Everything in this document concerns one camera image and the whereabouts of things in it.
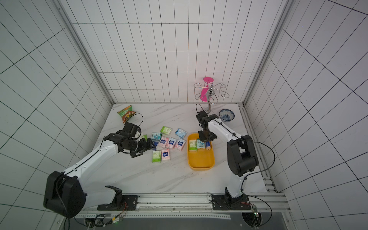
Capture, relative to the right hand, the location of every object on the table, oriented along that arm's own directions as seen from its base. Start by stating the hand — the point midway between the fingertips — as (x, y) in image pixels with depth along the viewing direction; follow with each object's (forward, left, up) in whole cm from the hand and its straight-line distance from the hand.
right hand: (202, 139), depth 91 cm
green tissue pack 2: (-13, +28, -3) cm, 31 cm away
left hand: (-13, +32, +5) cm, 35 cm away
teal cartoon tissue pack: (+2, +32, -3) cm, 32 cm away
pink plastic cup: (+37, -1, +4) cm, 37 cm away
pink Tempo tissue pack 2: (-3, +21, -2) cm, 21 cm away
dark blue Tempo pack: (-6, -3, +2) cm, 7 cm away
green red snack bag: (+19, +58, +1) cm, 61 cm away
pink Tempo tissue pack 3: (-3, +15, -3) cm, 15 cm away
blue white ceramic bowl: (+25, -20, -5) cm, 32 cm away
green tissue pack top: (+8, +26, -3) cm, 27 cm away
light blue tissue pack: (+6, +15, -3) cm, 16 cm away
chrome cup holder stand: (+27, -6, +10) cm, 29 cm away
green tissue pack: (-9, +32, +15) cm, 36 cm away
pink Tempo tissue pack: (-3, +26, -2) cm, 26 cm away
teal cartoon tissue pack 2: (-2, +1, -3) cm, 4 cm away
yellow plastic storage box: (-8, +1, -6) cm, 10 cm away
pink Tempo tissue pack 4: (-11, +23, -3) cm, 25 cm away
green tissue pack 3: (-3, +6, -3) cm, 8 cm away
